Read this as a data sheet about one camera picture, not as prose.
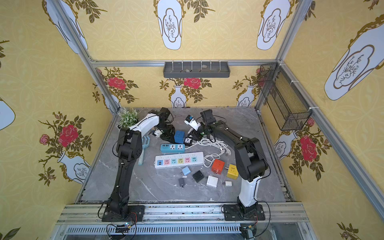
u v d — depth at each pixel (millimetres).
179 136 949
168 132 930
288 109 745
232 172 817
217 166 862
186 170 867
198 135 817
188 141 981
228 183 819
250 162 493
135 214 729
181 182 835
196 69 924
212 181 829
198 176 839
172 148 949
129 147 629
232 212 730
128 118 921
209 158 915
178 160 899
